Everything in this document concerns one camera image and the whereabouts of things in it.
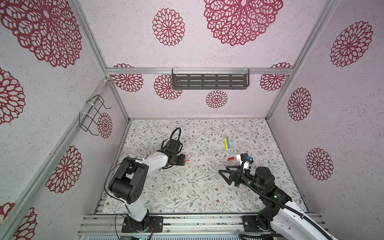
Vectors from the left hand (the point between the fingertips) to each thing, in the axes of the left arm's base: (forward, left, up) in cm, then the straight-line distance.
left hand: (180, 162), depth 95 cm
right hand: (-14, -22, +19) cm, 32 cm away
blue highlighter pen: (+15, -34, -1) cm, 37 cm away
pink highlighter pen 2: (+5, -4, -1) cm, 6 cm away
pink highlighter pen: (+1, -4, -1) cm, 4 cm away
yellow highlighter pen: (+11, -32, 0) cm, 33 cm away
